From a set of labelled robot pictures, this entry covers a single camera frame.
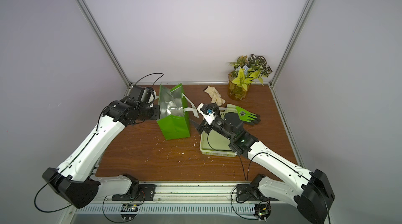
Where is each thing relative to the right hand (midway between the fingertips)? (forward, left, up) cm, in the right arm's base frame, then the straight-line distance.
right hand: (198, 108), depth 67 cm
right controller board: (-33, -30, -33) cm, 56 cm away
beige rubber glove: (+32, -9, -30) cm, 44 cm away
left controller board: (-34, +33, -33) cm, 58 cm away
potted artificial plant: (+33, -26, -6) cm, 43 cm away
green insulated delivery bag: (+1, +14, -10) cm, 18 cm away
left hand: (+3, +18, -6) cm, 20 cm away
